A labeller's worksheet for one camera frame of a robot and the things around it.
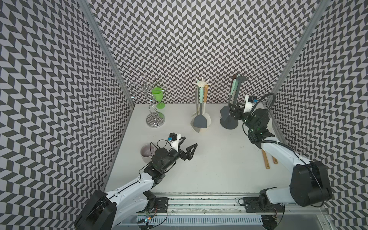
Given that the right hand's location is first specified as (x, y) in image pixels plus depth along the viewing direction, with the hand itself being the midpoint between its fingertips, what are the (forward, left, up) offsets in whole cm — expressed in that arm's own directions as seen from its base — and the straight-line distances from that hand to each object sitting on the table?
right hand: (235, 129), depth 71 cm
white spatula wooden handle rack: (+19, +14, -7) cm, 24 cm away
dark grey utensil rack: (+24, -8, -27) cm, 37 cm away
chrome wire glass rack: (+28, +51, -25) cm, 63 cm away
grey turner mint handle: (+15, +16, -12) cm, 26 cm away
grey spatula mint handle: (+23, -1, -13) cm, 27 cm away
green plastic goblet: (+37, +47, -8) cm, 60 cm away
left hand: (-5, +29, -1) cm, 29 cm away
